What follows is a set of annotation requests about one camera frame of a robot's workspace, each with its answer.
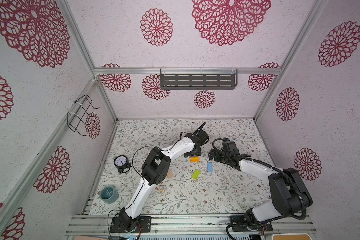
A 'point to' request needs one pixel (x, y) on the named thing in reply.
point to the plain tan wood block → (169, 174)
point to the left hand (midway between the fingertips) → (192, 155)
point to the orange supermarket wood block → (194, 159)
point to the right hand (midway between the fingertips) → (214, 153)
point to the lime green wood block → (196, 174)
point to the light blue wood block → (210, 167)
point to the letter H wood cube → (162, 188)
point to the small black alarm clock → (121, 162)
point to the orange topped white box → (291, 236)
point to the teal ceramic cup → (108, 194)
